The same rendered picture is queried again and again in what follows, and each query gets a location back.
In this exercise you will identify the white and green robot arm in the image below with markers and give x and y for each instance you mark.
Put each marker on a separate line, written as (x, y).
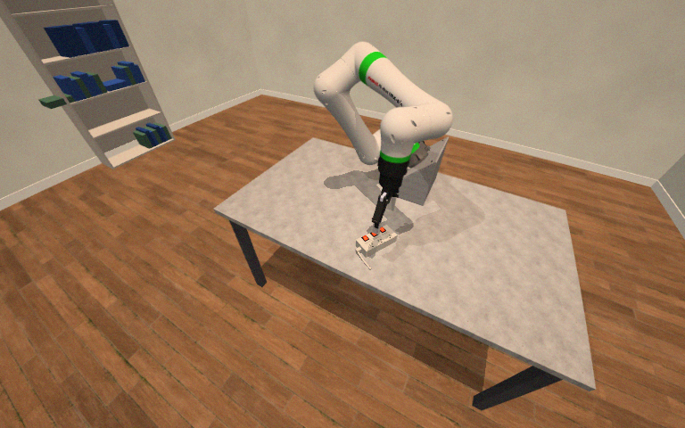
(397, 145)

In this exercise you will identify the white power strip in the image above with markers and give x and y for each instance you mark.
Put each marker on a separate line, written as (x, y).
(371, 243)

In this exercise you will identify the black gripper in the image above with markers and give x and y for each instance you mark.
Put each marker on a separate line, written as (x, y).
(389, 185)

